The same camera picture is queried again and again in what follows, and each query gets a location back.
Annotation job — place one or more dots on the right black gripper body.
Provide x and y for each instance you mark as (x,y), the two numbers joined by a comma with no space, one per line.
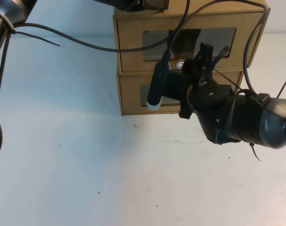
(209,101)

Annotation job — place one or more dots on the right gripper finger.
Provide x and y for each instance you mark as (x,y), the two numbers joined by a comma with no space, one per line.
(221,55)
(201,65)

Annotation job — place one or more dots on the cardboard shoebox drawer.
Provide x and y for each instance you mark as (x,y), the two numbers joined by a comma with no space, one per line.
(134,87)
(219,30)

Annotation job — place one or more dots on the white drawer handle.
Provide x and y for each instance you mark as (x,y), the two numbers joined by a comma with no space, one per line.
(180,64)

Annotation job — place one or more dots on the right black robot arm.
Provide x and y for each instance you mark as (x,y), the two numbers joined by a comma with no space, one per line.
(257,119)

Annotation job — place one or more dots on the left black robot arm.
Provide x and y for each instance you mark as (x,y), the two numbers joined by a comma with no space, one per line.
(12,12)

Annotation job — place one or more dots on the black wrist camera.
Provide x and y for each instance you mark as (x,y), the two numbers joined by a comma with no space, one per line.
(166,83)

